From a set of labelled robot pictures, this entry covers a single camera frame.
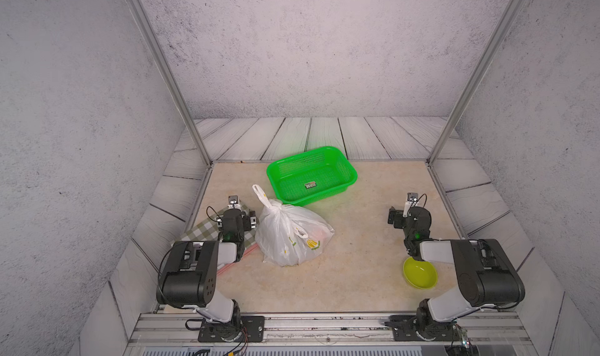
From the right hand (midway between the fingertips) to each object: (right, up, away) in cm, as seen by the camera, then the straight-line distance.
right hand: (407, 207), depth 94 cm
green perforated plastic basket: (-38, +12, +21) cm, 45 cm away
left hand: (-66, -2, +1) cm, 66 cm away
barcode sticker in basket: (-38, +8, +18) cm, 43 cm away
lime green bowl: (+1, -23, -9) cm, 25 cm away
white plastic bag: (-46, -8, -14) cm, 49 cm away
